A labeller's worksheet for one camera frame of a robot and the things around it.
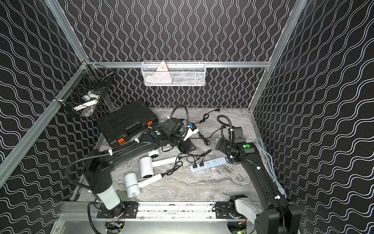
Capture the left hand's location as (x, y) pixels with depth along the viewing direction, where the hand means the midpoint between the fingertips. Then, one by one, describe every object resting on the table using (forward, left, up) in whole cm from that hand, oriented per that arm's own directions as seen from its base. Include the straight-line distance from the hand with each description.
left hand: (193, 141), depth 79 cm
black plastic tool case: (+18, +47, -12) cm, 51 cm away
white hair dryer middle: (-10, +26, -13) cm, 30 cm away
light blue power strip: (-5, -11, -16) cm, 20 cm away
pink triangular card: (+37, +22, +16) cm, 46 cm away
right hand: (0, -17, -3) cm, 18 cm away
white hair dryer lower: (-22, +30, -15) cm, 40 cm away
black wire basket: (+25, +71, +7) cm, 76 cm away
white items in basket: (+10, +55, +15) cm, 58 cm away
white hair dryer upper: (-2, +23, -14) cm, 27 cm away
